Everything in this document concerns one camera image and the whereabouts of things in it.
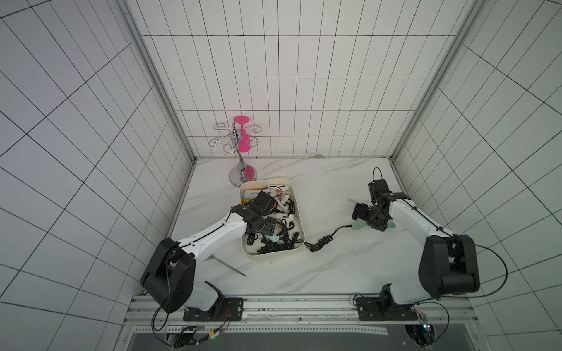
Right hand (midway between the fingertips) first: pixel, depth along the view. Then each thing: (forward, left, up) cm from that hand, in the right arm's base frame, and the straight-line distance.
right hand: (354, 218), depth 90 cm
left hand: (-8, +39, +2) cm, 40 cm away
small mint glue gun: (-11, +33, 0) cm, 35 cm away
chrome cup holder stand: (+24, +53, -3) cm, 58 cm away
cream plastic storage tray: (-6, +27, -5) cm, 28 cm away
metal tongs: (-18, +58, -5) cm, 61 cm away
